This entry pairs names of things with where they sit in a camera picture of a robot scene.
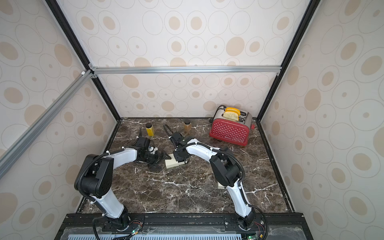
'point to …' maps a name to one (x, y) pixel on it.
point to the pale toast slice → (231, 115)
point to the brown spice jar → (187, 125)
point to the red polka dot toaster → (233, 131)
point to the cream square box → (221, 186)
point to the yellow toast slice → (233, 110)
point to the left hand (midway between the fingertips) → (169, 160)
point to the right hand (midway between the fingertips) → (177, 159)
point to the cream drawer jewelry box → (172, 162)
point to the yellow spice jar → (150, 129)
